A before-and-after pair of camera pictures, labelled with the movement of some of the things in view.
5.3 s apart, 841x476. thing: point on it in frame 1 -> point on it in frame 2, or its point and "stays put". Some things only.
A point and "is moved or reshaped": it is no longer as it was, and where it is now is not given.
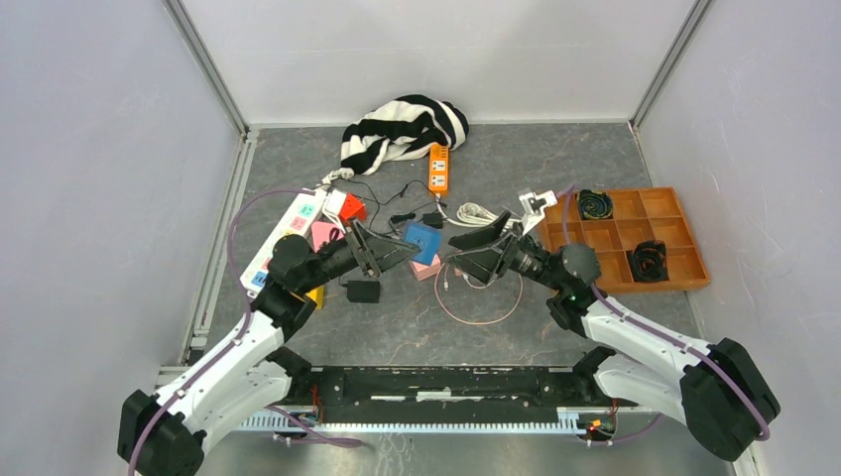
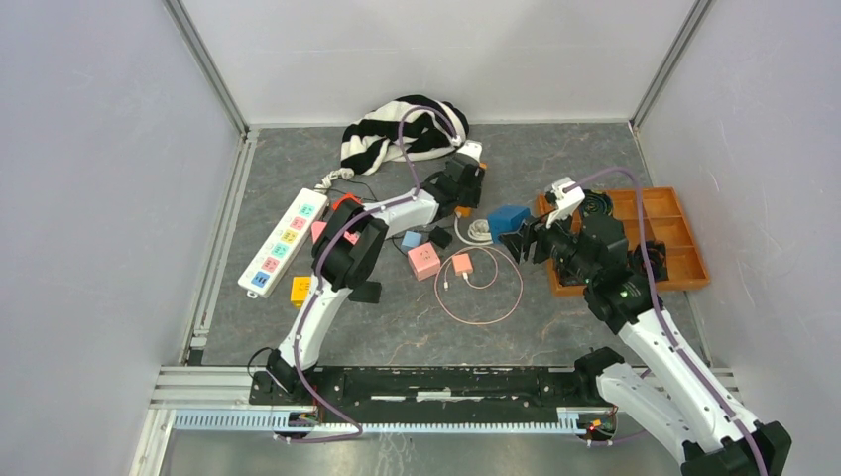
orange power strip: (438, 168) is moved or reshaped
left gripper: (380, 253) -> (473, 199)
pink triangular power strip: (323, 232) stays put
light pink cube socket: (425, 271) stays put
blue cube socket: (427, 238) is moved or reshaped
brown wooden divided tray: (639, 215) stays put
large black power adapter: (363, 292) stays put
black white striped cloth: (405, 127) stays put
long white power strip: (299, 222) stays put
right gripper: (484, 256) -> (519, 242)
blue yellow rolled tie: (594, 204) stays put
